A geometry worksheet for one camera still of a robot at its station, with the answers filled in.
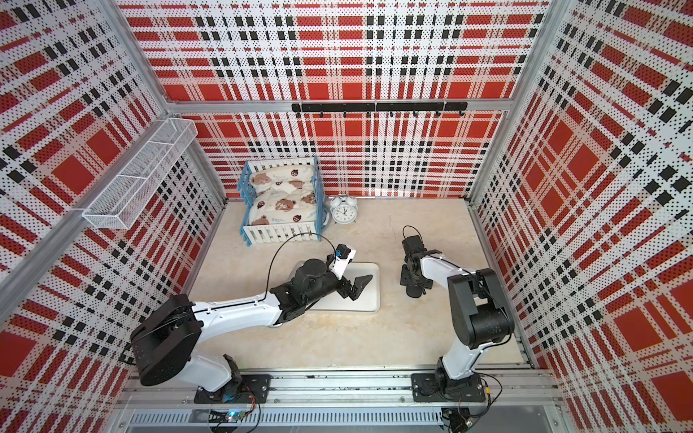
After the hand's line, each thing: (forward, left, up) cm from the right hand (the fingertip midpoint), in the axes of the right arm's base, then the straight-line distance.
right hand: (417, 278), depth 95 cm
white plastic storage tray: (-9, +18, +1) cm, 20 cm away
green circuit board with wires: (-40, +53, +2) cm, 66 cm away
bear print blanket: (+28, +58, +8) cm, 65 cm away
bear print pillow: (+39, +57, +16) cm, 71 cm away
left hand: (-4, +19, +15) cm, 25 cm away
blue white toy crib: (+16, +60, +6) cm, 62 cm away
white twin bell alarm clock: (+28, +27, +6) cm, 40 cm away
